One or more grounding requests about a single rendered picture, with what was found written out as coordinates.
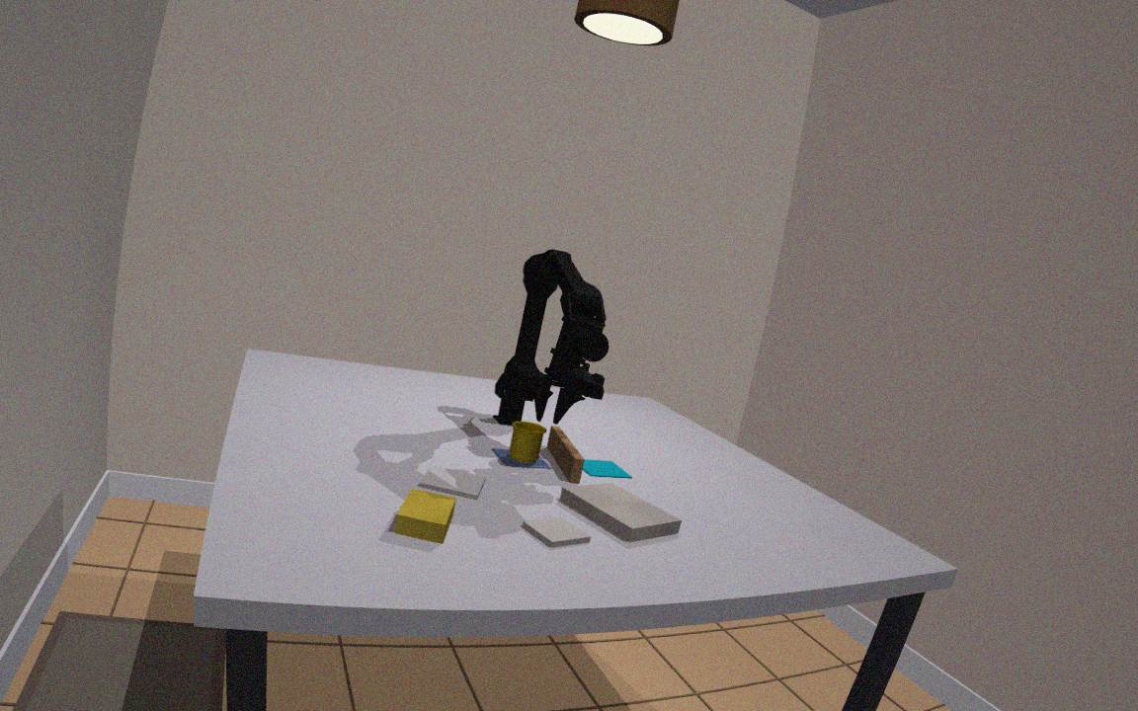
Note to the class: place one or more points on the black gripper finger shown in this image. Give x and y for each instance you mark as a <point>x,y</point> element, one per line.
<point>540,401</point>
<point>564,403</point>

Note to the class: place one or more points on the yellow translucent cup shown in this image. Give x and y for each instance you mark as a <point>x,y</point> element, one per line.
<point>526,441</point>

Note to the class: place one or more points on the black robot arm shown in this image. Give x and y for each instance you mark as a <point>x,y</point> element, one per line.
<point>581,331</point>

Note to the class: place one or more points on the yellow block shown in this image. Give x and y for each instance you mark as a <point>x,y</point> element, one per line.
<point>425,515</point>

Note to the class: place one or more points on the tan wooden flat bar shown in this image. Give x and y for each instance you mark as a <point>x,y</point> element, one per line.
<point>565,454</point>

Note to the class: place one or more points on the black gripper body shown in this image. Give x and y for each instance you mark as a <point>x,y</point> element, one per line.
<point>532,377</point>

